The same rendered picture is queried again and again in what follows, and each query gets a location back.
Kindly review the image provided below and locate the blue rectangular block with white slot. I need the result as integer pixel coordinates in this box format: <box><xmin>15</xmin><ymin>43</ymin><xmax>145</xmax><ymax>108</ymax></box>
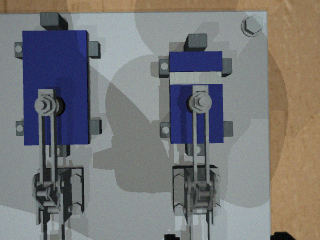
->
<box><xmin>169</xmin><ymin>51</ymin><xmax>224</xmax><ymax>144</ymax></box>

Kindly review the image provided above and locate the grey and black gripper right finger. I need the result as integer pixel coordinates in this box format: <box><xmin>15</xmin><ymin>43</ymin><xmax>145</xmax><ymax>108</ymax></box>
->
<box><xmin>270</xmin><ymin>232</ymin><xmax>296</xmax><ymax>240</ymax></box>

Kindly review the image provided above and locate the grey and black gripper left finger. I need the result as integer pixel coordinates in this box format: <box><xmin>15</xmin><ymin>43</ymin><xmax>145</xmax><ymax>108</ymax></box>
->
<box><xmin>164</xmin><ymin>234</ymin><xmax>180</xmax><ymax>240</ymax></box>

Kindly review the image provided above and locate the dark blue rectangular plate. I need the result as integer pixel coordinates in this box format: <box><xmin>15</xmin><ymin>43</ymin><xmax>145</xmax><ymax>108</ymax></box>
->
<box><xmin>22</xmin><ymin>30</ymin><xmax>91</xmax><ymax>145</ymax></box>

